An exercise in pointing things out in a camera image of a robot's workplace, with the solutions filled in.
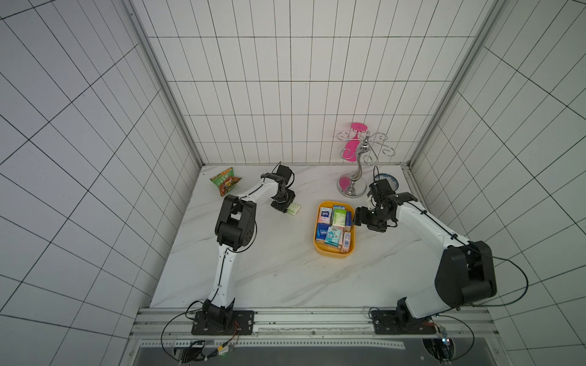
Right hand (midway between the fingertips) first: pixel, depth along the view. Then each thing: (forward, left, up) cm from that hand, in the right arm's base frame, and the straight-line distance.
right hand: (351, 222), depth 87 cm
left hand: (+11, +25, -7) cm, 29 cm away
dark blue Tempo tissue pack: (-3, +12, -3) cm, 12 cm away
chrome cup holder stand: (+26, -5, -8) cm, 28 cm away
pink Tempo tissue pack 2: (-6, +2, -4) cm, 8 cm away
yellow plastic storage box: (-10, +10, -4) cm, 15 cm away
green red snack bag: (+21, +58, -3) cm, 62 cm away
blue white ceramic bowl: (+28, -22, -5) cm, 36 cm away
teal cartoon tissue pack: (-6, +7, -1) cm, 9 cm away
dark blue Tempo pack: (+4, +1, -3) cm, 5 cm away
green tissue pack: (+2, +5, -1) cm, 5 cm away
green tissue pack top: (+9, +24, -6) cm, 26 cm away
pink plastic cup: (+33, -1, +11) cm, 35 cm away
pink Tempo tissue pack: (+5, +10, -3) cm, 11 cm away
